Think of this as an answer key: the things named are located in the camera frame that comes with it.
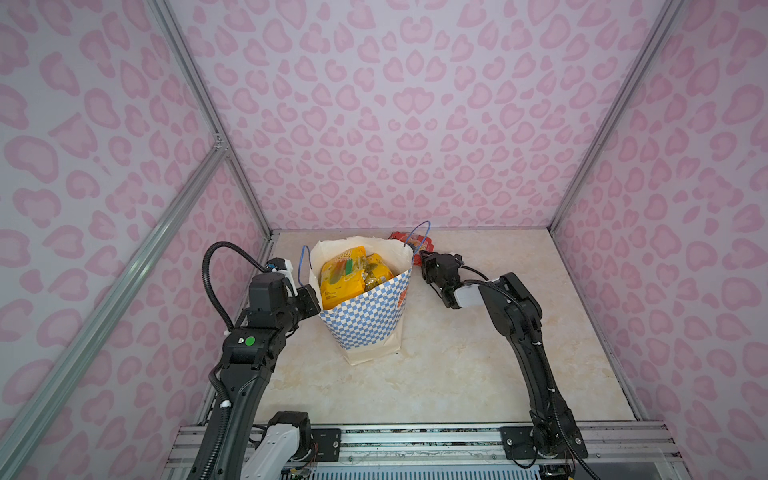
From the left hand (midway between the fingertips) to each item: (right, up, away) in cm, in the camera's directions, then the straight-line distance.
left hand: (314, 285), depth 73 cm
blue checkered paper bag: (+13, -10, +3) cm, 16 cm away
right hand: (+29, +9, +35) cm, 46 cm away
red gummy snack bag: (+27, +12, +38) cm, 48 cm away
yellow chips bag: (+5, +2, +8) cm, 10 cm away
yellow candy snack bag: (+14, +3, +10) cm, 18 cm away
